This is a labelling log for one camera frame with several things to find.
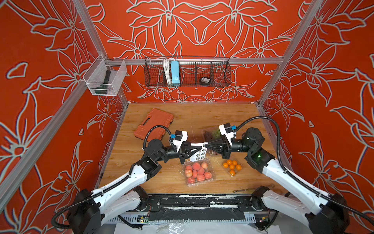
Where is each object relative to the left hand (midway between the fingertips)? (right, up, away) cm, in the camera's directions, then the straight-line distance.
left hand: (200, 147), depth 61 cm
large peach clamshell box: (0, -18, +19) cm, 27 cm away
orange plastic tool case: (-29, +12, +43) cm, 53 cm away
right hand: (+3, +1, 0) cm, 3 cm away
